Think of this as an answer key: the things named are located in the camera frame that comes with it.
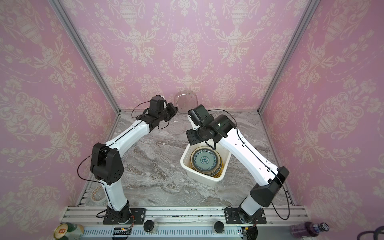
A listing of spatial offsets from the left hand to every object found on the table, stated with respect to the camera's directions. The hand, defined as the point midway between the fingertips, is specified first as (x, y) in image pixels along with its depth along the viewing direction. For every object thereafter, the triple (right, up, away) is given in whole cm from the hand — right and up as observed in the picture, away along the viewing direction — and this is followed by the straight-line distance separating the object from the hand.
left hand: (180, 108), depth 88 cm
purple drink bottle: (+58, -55, -24) cm, 83 cm away
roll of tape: (-45, -48, -6) cm, 66 cm away
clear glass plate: (+3, +5, +1) cm, 6 cm away
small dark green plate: (+15, -30, 0) cm, 34 cm away
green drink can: (-44, -54, -26) cm, 74 cm away
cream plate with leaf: (+17, -36, -5) cm, 40 cm away
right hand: (+8, -15, -17) cm, 24 cm away
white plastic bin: (+7, -40, 0) cm, 40 cm away
